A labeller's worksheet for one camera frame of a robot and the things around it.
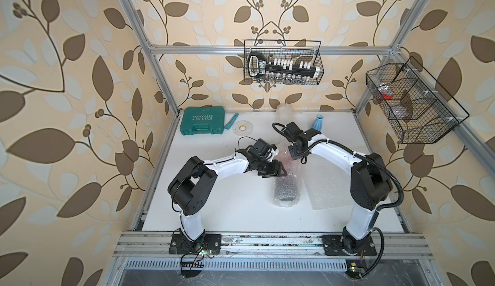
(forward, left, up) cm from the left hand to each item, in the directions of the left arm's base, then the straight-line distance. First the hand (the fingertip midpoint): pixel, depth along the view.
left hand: (280, 173), depth 85 cm
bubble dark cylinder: (-8, -2, +2) cm, 8 cm away
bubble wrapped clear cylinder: (+38, -5, 0) cm, 38 cm away
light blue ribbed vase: (+29, -22, +1) cm, 36 cm away
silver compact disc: (+33, +19, -8) cm, 39 cm away
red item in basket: (+25, -44, +26) cm, 57 cm away
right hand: (+12, -11, +1) cm, 16 cm away
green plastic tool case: (+36, +43, -4) cm, 56 cm away
